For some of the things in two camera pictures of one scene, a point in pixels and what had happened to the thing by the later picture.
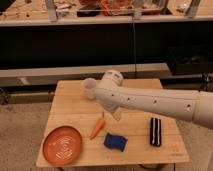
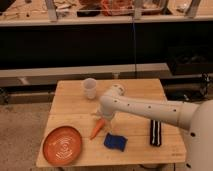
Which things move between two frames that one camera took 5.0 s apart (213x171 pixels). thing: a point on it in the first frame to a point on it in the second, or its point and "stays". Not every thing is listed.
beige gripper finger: x=117 y=113 to x=109 y=123
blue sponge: x=115 y=141 stays
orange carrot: x=98 y=126 stays
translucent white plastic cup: x=90 y=88 stays
